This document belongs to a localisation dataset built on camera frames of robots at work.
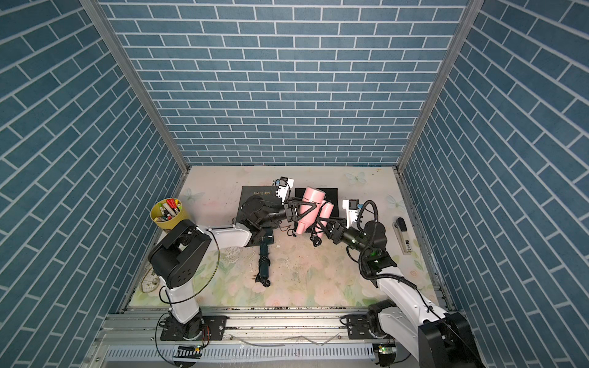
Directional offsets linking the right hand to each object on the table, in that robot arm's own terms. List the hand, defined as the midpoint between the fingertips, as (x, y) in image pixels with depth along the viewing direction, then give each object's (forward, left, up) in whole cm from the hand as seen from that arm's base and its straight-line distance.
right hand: (322, 222), depth 75 cm
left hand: (+2, +1, +3) cm, 4 cm away
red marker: (+8, +59, -6) cm, 60 cm away
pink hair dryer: (+1, +3, +5) cm, 6 cm away
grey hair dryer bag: (+26, +26, -19) cm, 41 cm away
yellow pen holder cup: (+5, +60, -9) cm, 61 cm away
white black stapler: (+10, -32, -17) cm, 38 cm away
